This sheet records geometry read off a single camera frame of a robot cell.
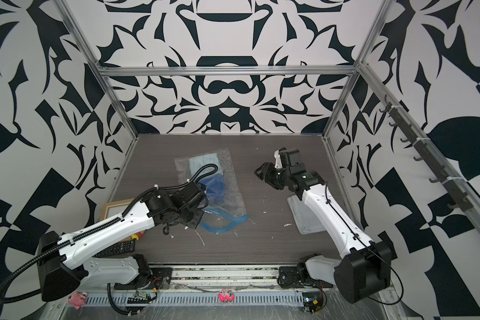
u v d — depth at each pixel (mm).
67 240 407
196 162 1048
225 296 701
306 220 868
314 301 710
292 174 593
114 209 911
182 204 556
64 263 394
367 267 388
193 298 712
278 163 713
